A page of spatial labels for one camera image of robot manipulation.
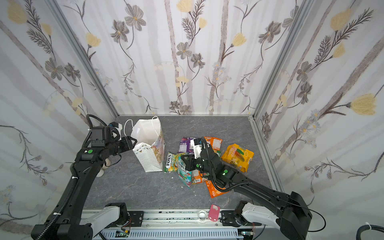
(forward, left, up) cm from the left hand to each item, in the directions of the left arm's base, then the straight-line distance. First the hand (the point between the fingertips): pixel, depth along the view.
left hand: (131, 137), depth 75 cm
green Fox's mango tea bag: (-5, -19, -22) cm, 30 cm away
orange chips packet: (-22, -43, -23) cm, 54 cm away
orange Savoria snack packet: (-14, -34, -22) cm, 43 cm away
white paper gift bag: (-6, -10, -2) cm, 12 cm away
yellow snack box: (-2, -61, -19) cm, 64 cm away
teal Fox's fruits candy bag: (-15, -27, -15) cm, 34 cm away
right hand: (-11, -24, +1) cm, 27 cm away
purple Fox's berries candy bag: (+7, -27, -22) cm, 35 cm away
